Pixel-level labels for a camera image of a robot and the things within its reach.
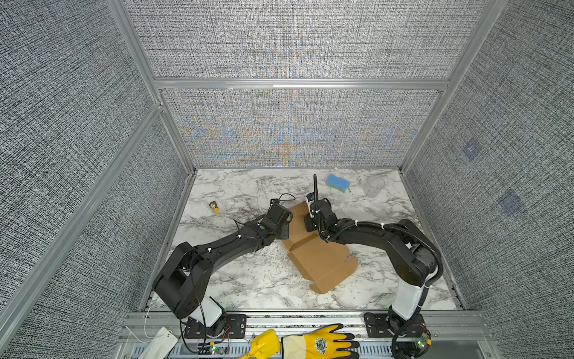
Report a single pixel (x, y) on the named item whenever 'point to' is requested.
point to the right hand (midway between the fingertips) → (307, 216)
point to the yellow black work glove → (322, 343)
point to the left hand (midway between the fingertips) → (284, 228)
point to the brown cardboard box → (323, 262)
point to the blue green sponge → (340, 183)
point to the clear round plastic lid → (376, 182)
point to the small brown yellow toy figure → (214, 205)
